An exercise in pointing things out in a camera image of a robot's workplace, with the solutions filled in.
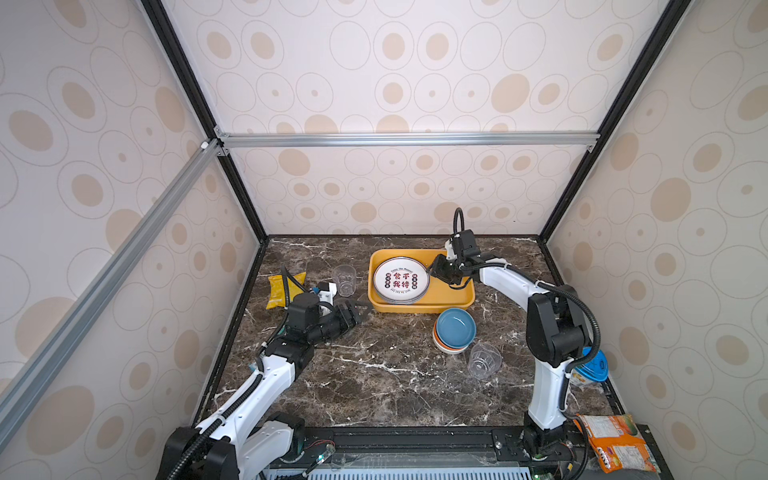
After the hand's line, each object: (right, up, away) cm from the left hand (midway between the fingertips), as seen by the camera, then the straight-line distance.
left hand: (374, 309), depth 77 cm
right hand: (+17, +10, +20) cm, 29 cm away
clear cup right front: (+32, -16, +10) cm, 37 cm away
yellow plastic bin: (+21, +1, +21) cm, 29 cm away
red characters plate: (+8, +6, +26) cm, 28 cm away
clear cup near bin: (-12, +7, +28) cm, 32 cm away
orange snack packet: (+60, -32, -4) cm, 68 cm away
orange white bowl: (+19, -11, +7) cm, 23 cm away
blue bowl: (+24, -7, +11) cm, 27 cm away
